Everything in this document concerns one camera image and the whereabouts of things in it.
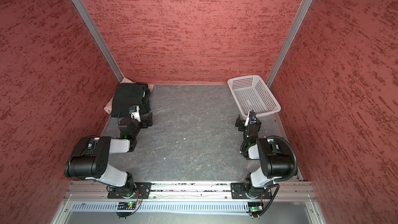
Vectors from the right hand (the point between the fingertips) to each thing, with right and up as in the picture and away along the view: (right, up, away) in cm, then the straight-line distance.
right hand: (245, 117), depth 92 cm
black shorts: (-78, +14, +11) cm, 80 cm away
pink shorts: (-90, +6, +8) cm, 90 cm away
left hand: (-62, +1, +2) cm, 62 cm away
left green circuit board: (-62, -38, -22) cm, 76 cm away
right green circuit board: (-1, -39, -21) cm, 45 cm away
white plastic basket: (+11, +16, +25) cm, 31 cm away
